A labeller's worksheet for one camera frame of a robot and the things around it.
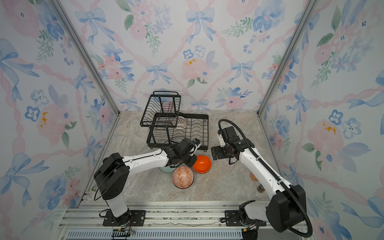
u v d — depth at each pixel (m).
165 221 0.74
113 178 0.46
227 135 0.64
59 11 0.70
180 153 0.68
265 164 0.47
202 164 0.87
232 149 0.57
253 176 0.88
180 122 1.10
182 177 0.85
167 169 0.88
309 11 0.70
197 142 0.78
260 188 0.81
